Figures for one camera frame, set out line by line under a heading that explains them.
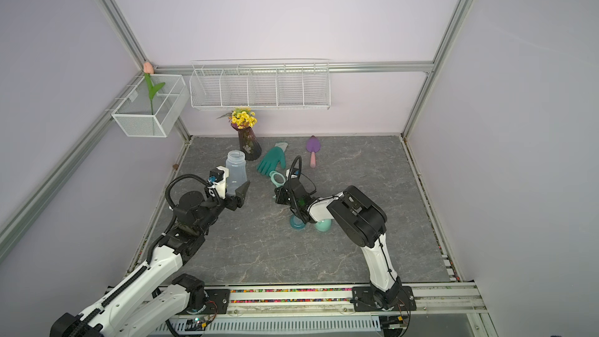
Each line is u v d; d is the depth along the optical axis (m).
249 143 1.05
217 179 0.63
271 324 1.57
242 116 0.94
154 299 0.57
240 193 0.69
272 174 1.00
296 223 0.89
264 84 0.99
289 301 0.75
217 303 0.73
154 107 0.88
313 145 1.19
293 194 0.75
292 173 0.89
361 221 0.51
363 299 0.73
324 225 0.87
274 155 1.13
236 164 0.71
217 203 0.63
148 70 0.89
